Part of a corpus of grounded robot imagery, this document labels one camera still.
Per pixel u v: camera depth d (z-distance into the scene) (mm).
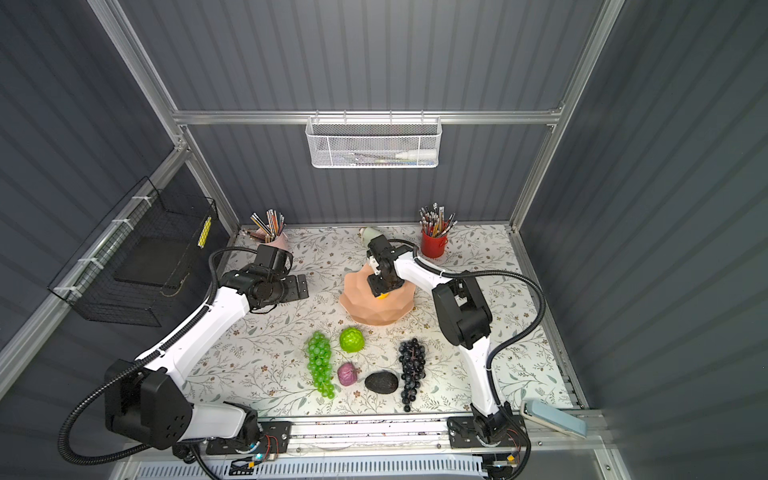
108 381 413
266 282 613
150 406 403
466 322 570
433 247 1047
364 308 965
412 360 817
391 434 754
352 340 843
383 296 914
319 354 826
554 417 718
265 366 851
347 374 788
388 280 846
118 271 693
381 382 774
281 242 1053
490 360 588
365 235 1092
